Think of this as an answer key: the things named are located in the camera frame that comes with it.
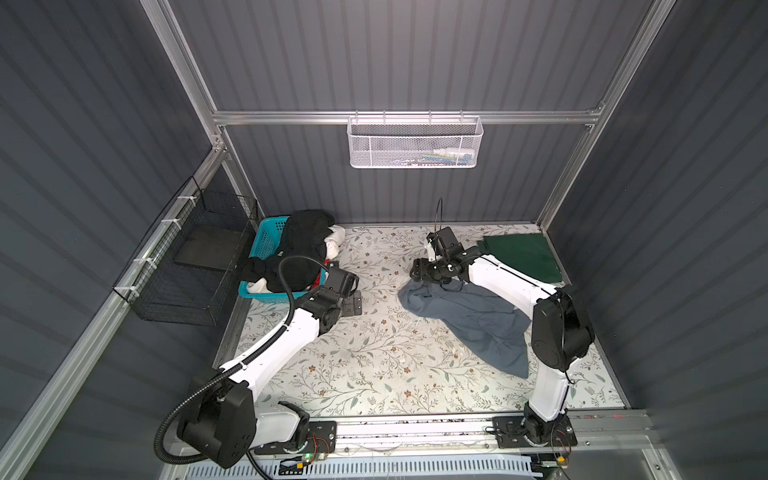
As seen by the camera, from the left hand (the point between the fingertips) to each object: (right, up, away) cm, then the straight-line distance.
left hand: (341, 299), depth 85 cm
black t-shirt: (-9, +10, -11) cm, 18 cm away
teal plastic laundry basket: (-30, +17, +19) cm, 40 cm away
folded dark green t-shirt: (+65, +14, +24) cm, 71 cm away
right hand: (+24, +7, +6) cm, 26 cm away
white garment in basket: (-25, +4, +5) cm, 26 cm away
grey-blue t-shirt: (+45, -8, +1) cm, 46 cm away
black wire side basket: (-37, +10, -12) cm, 40 cm away
